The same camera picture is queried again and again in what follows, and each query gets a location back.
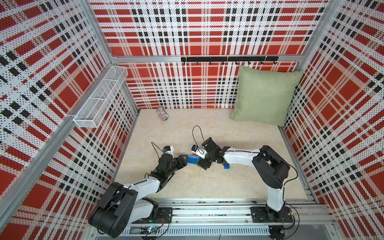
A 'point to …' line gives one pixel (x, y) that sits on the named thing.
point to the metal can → (162, 113)
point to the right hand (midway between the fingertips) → (203, 157)
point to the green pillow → (264, 94)
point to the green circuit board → (150, 230)
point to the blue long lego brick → (192, 159)
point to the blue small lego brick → (226, 166)
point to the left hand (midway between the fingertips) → (187, 157)
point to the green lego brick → (197, 161)
